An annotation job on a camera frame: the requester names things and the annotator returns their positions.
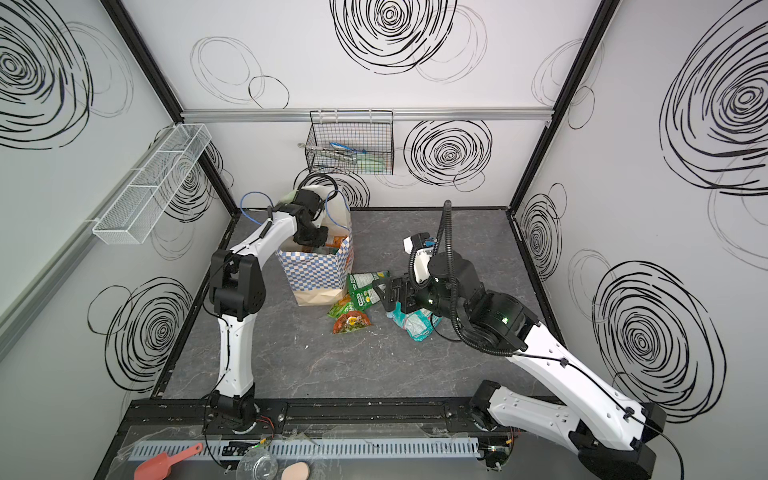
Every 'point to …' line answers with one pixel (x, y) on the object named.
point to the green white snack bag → (361, 289)
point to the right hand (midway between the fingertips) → (385, 281)
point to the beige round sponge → (296, 471)
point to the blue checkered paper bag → (319, 275)
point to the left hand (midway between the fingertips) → (323, 239)
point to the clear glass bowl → (257, 464)
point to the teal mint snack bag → (417, 324)
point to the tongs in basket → (335, 149)
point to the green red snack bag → (349, 322)
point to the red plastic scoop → (159, 466)
